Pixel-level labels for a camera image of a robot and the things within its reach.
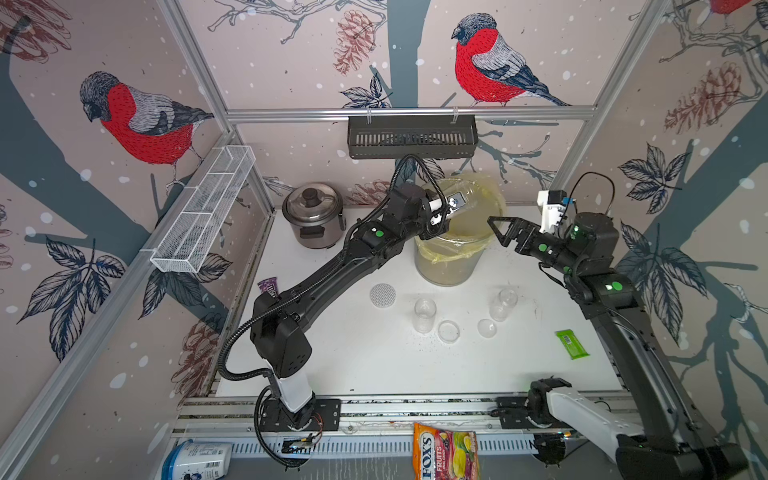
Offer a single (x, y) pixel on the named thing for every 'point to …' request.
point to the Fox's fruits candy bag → (444, 455)
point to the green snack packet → (572, 345)
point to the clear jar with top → (469, 201)
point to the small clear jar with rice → (424, 313)
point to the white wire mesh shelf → (184, 245)
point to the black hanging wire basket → (428, 136)
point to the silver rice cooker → (314, 211)
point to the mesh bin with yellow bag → (458, 256)
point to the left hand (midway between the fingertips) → (445, 197)
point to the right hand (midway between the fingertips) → (500, 219)
